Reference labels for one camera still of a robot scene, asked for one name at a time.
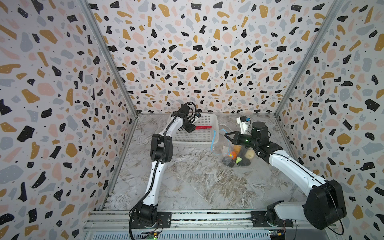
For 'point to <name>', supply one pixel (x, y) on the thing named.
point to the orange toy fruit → (233, 153)
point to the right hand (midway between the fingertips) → (223, 132)
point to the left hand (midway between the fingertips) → (192, 124)
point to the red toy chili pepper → (200, 127)
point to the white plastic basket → (206, 133)
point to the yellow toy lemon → (237, 148)
